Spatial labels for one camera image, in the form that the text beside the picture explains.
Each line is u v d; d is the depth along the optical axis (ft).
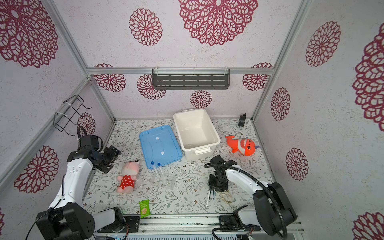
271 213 1.35
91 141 2.02
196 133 3.72
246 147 3.08
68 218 1.28
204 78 3.04
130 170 2.80
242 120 3.69
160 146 3.40
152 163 2.59
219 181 2.35
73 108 2.61
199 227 2.44
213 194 2.73
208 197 2.72
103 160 2.16
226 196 2.73
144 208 2.55
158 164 2.55
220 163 2.34
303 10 2.29
